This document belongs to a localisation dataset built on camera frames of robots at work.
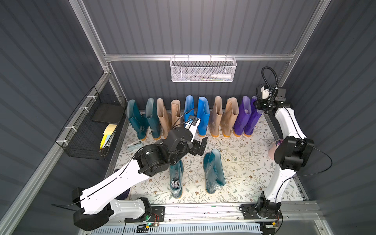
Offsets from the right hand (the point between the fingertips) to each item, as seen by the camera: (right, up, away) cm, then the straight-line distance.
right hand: (258, 101), depth 91 cm
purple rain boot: (-10, -13, +2) cm, 17 cm away
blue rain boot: (-44, -3, +7) cm, 44 cm away
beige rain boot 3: (-27, -8, -1) cm, 28 cm away
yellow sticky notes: (-85, -19, -19) cm, 89 cm away
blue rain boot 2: (-35, -8, -7) cm, 37 cm away
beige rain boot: (-58, -11, -7) cm, 59 cm away
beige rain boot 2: (-52, -8, -1) cm, 52 cm away
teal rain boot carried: (-76, -12, +2) cm, 77 cm away
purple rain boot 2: (-4, -8, -6) cm, 11 cm away
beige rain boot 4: (-17, -6, -1) cm, 18 cm away
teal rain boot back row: (-64, -10, -9) cm, 66 cm away
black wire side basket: (-95, -20, -22) cm, 99 cm away
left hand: (-39, -19, -32) cm, 54 cm away
